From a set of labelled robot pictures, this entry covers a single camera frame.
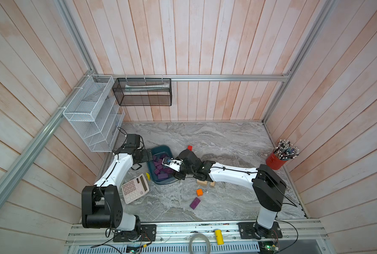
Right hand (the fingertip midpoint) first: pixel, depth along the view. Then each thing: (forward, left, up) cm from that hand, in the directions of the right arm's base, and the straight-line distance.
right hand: (171, 165), depth 84 cm
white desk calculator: (-10, +20, -9) cm, 24 cm away
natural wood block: (-7, -17, -6) cm, 19 cm away
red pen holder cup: (+8, -62, +3) cm, 63 cm away
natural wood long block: (-5, -23, -10) cm, 26 cm away
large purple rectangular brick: (-16, -13, -11) cm, 23 cm away
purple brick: (+1, +10, -9) cm, 13 cm away
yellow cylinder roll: (-31, -24, -9) cm, 40 cm away
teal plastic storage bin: (+6, +11, -8) cm, 15 cm away
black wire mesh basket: (+48, +22, +15) cm, 54 cm away
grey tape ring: (-30, -15, -10) cm, 36 cm away
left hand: (+5, +17, -1) cm, 17 cm away
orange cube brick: (-10, -16, -11) cm, 22 cm away
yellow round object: (-3, +14, -8) cm, 16 cm away
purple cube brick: (-2, +6, -9) cm, 11 cm away
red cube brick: (+20, -10, -11) cm, 25 cm away
